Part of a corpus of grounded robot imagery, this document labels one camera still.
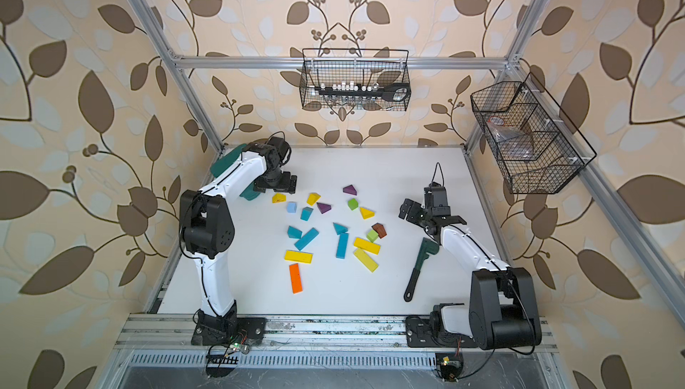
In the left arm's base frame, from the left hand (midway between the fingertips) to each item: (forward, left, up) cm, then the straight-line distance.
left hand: (281, 187), depth 94 cm
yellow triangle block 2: (+2, -10, -9) cm, 13 cm away
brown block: (-12, -35, -9) cm, 38 cm away
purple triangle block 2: (+6, -24, -9) cm, 27 cm away
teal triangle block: (-10, -21, -11) cm, 26 cm away
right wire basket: (-3, -76, +24) cm, 80 cm away
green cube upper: (-1, -25, -10) cm, 27 cm away
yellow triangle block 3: (-5, -31, -10) cm, 33 cm away
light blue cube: (-2, -2, -11) cm, 11 cm away
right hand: (-8, -46, -2) cm, 47 cm away
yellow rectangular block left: (-21, -7, -11) cm, 25 cm away
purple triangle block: (-2, -15, -10) cm, 18 cm away
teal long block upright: (-17, -22, -10) cm, 30 cm away
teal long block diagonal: (-14, -9, -11) cm, 20 cm away
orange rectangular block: (-28, -7, -11) cm, 31 cm away
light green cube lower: (-14, -32, -8) cm, 36 cm away
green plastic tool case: (+17, +28, -5) cm, 33 cm away
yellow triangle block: (+2, +3, -9) cm, 10 cm away
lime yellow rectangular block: (-22, -30, -11) cm, 39 cm away
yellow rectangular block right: (-17, -30, -10) cm, 36 cm away
